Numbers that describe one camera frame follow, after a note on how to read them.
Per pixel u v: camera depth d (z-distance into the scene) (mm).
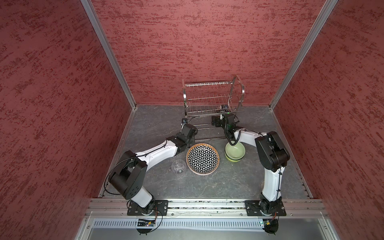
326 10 723
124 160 437
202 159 897
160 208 743
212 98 873
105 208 757
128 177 440
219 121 898
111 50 887
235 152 909
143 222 725
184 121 789
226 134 768
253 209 740
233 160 848
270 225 710
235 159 833
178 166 807
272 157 525
